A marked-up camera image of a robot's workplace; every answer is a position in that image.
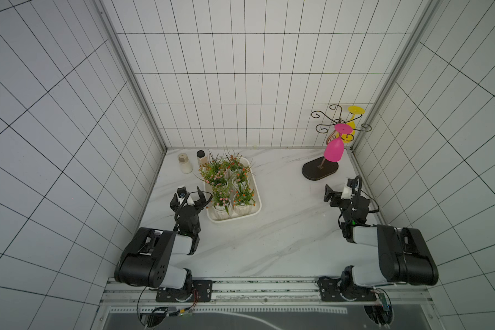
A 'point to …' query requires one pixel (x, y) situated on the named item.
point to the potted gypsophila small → (242, 175)
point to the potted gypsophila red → (217, 163)
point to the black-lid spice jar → (201, 157)
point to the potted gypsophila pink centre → (213, 173)
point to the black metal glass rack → (321, 167)
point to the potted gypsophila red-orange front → (234, 163)
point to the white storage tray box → (214, 216)
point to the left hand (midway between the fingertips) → (188, 192)
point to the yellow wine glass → (353, 111)
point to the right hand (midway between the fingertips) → (341, 184)
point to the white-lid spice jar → (185, 165)
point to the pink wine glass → (334, 148)
